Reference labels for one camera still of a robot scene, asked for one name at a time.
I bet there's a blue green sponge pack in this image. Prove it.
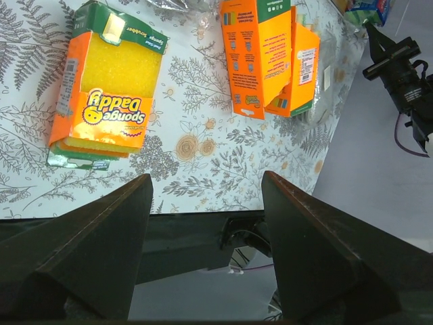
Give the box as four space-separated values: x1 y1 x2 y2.
331 0 394 27

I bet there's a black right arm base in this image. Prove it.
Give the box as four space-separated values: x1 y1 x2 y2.
219 217 272 257

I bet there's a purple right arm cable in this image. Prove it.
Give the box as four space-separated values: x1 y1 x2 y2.
394 111 430 158

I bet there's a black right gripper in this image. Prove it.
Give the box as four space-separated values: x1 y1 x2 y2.
363 20 432 112

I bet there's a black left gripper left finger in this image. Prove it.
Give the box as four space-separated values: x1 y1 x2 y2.
1 174 153 320

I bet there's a floral patterned table mat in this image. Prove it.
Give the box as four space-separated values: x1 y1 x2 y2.
1 1 365 219

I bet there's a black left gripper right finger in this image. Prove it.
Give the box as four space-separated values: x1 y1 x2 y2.
262 171 432 321

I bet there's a silver steel wool pack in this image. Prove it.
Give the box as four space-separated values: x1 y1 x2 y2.
304 30 338 129
146 0 220 22

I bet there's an orange Sponge Daddy box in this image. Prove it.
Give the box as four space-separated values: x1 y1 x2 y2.
47 1 168 171

